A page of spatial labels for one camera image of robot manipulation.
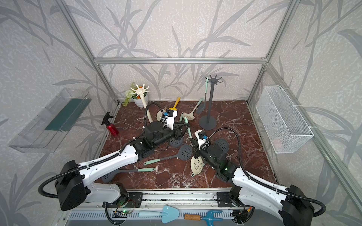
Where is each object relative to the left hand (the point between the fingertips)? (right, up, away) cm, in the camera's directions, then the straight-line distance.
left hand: (188, 125), depth 71 cm
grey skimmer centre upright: (-8, -14, +23) cm, 28 cm away
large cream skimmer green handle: (+3, -30, +11) cm, 32 cm away
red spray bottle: (-52, -3, +22) cm, 57 cm away
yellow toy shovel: (-12, +10, +44) cm, 47 cm away
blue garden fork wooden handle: (+10, -46, -3) cm, 47 cm away
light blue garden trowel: (-10, -45, -1) cm, 46 cm away
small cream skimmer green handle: (+1, +4, +39) cm, 39 cm away
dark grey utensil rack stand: (+14, -2, +36) cm, 39 cm away
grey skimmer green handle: (-3, -20, +18) cm, 27 cm away
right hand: (+1, -7, +4) cm, 8 cm away
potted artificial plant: (-40, +16, +38) cm, 58 cm away
